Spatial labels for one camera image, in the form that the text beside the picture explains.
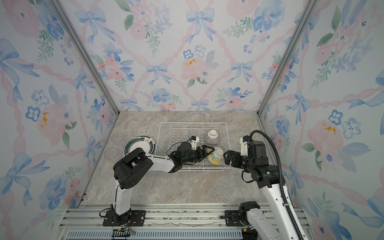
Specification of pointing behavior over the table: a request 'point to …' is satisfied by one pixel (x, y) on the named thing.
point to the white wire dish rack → (170, 133)
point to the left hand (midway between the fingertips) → (214, 151)
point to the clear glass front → (117, 137)
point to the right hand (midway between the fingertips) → (232, 155)
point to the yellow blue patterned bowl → (217, 157)
